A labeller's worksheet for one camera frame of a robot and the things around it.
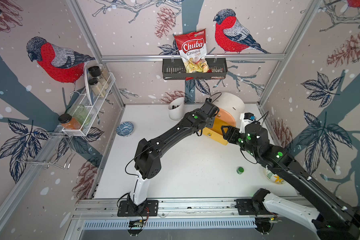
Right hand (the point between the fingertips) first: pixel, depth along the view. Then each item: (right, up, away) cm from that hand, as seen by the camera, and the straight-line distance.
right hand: (224, 127), depth 70 cm
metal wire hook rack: (-71, -7, -14) cm, 73 cm away
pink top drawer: (+4, +5, +13) cm, 15 cm away
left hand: (-4, +6, +13) cm, 15 cm away
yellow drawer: (-2, -4, +12) cm, 13 cm away
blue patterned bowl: (-62, -4, +33) cm, 70 cm away
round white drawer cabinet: (+10, +14, +21) cm, 27 cm away
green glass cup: (-70, +7, -2) cm, 70 cm away
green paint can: (+13, -26, +13) cm, 32 cm away
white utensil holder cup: (-25, +10, +29) cm, 40 cm away
